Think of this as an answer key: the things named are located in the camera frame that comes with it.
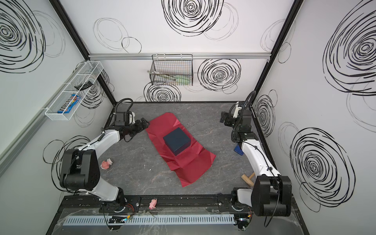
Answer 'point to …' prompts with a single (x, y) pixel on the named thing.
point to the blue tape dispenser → (238, 149)
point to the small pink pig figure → (152, 204)
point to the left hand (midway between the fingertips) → (144, 125)
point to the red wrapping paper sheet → (162, 126)
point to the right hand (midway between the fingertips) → (229, 113)
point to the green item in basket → (182, 80)
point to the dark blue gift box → (177, 141)
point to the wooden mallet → (247, 179)
